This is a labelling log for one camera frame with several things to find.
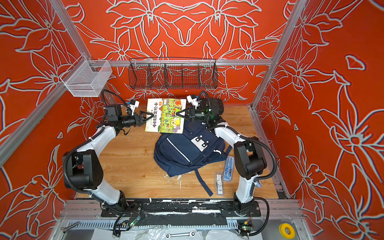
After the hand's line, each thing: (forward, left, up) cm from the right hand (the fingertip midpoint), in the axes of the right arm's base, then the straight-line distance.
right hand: (176, 115), depth 74 cm
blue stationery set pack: (-16, -29, -29) cm, 45 cm away
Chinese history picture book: (0, +6, -3) cm, 7 cm away
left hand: (+5, +16, -6) cm, 18 cm away
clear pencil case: (-25, -22, -28) cm, 44 cm away
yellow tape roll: (-45, -48, -29) cm, 72 cm away
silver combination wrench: (-46, -7, -30) cm, 55 cm away
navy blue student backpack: (-4, -10, -25) cm, 28 cm away
